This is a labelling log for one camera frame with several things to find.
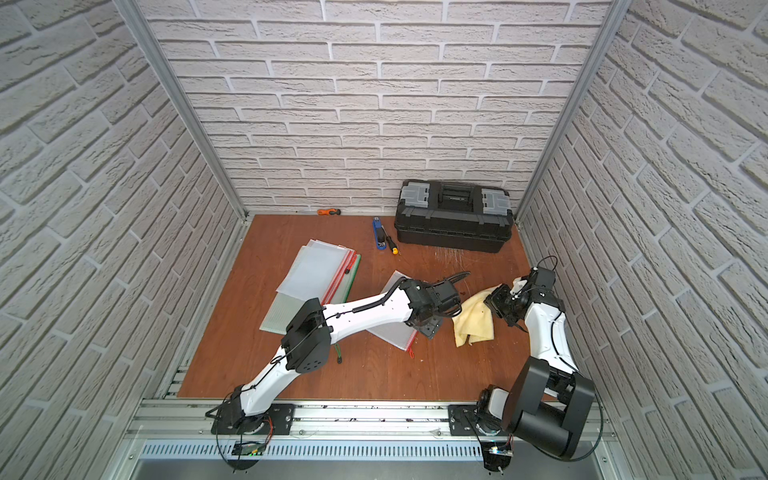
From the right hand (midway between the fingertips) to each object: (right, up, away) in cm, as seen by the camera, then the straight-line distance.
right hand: (490, 300), depth 85 cm
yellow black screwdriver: (-29, +16, +24) cm, 41 cm away
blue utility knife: (-34, +21, +28) cm, 48 cm away
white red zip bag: (-47, +5, +15) cm, 49 cm away
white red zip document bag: (-56, +7, +19) cm, 59 cm away
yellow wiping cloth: (-5, -6, -2) cm, 8 cm away
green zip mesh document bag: (-63, -3, +7) cm, 64 cm away
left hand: (-18, -7, 0) cm, 19 cm away
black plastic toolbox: (-8, +26, +12) cm, 30 cm away
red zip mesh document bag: (-28, +5, -26) cm, 38 cm away
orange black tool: (-56, +30, +37) cm, 74 cm away
